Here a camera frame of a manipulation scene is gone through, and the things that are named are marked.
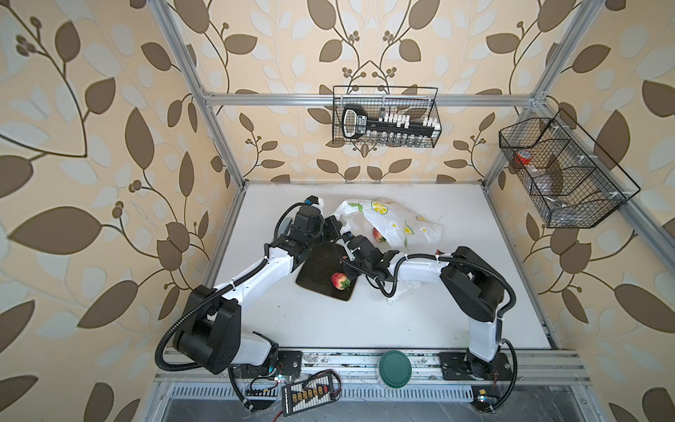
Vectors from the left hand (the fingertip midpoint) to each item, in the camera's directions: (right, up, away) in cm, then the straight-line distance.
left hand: (346, 221), depth 83 cm
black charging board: (-11, -45, -14) cm, 48 cm away
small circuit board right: (+37, -48, -12) cm, 62 cm away
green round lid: (+12, -36, -17) cm, 42 cm away
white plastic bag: (+15, -2, +2) cm, 15 cm away
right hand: (-1, -16, +10) cm, 19 cm away
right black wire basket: (+64, +11, -10) cm, 66 cm away
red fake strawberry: (-2, -20, +4) cm, 21 cm away
